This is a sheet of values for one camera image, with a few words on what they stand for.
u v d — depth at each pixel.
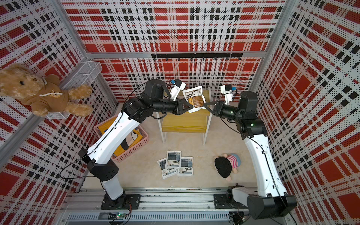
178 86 0.56
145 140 0.93
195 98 0.62
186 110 0.61
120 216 0.69
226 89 0.57
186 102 0.62
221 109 0.54
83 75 0.83
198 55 0.88
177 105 0.54
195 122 0.91
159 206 0.73
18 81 0.49
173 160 0.86
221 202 0.73
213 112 0.59
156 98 0.49
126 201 0.72
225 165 0.80
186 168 0.84
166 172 0.83
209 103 0.60
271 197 0.37
